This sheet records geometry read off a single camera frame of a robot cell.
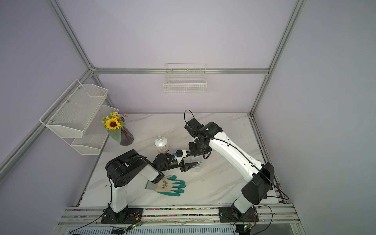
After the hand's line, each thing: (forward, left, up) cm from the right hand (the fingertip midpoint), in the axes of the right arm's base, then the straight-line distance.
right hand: (197, 155), depth 76 cm
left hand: (+2, +1, -7) cm, 7 cm away
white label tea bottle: (+7, +20, 0) cm, 21 cm away
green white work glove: (-10, +17, -17) cm, 26 cm away
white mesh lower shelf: (+20, +66, -6) cm, 69 cm away
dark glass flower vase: (+19, +46, -10) cm, 51 cm away
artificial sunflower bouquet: (+17, +47, +7) cm, 51 cm away
